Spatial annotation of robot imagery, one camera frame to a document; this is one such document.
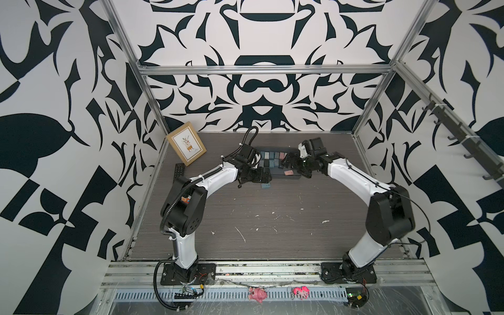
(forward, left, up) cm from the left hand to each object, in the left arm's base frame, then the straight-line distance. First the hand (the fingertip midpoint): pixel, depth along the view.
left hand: (262, 174), depth 92 cm
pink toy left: (-44, +5, -6) cm, 45 cm away
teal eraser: (-1, -2, -7) cm, 8 cm away
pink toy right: (-45, -11, -7) cm, 47 cm away
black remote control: (+9, +42, -7) cm, 43 cm away
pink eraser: (+5, -14, -7) cm, 16 cm away
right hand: (+3, -11, +5) cm, 13 cm away
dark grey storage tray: (+6, -8, -8) cm, 13 cm away
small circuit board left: (-43, +29, -7) cm, 52 cm away
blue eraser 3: (+12, -6, -8) cm, 16 cm away
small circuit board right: (-47, -31, -10) cm, 57 cm away
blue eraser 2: (+17, -7, -7) cm, 20 cm away
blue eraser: (+19, -1, -9) cm, 20 cm away
